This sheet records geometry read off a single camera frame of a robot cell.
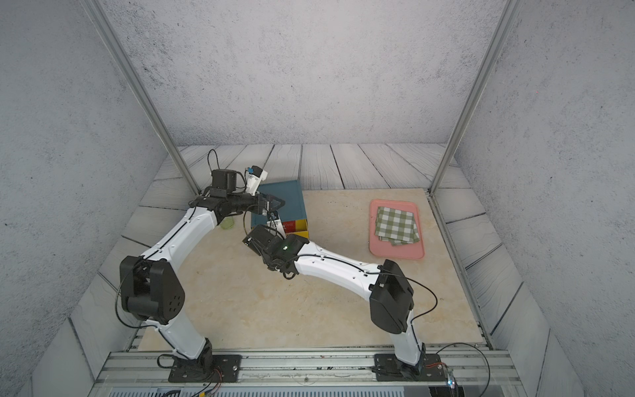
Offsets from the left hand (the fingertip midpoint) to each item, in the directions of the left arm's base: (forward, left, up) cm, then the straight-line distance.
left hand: (280, 201), depth 84 cm
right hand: (-14, +1, -6) cm, 15 cm away
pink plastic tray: (-5, -38, -24) cm, 45 cm away
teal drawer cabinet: (0, -3, -7) cm, 7 cm away
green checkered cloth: (+5, -45, -23) cm, 51 cm away
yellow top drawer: (-7, -7, -7) cm, 12 cm away
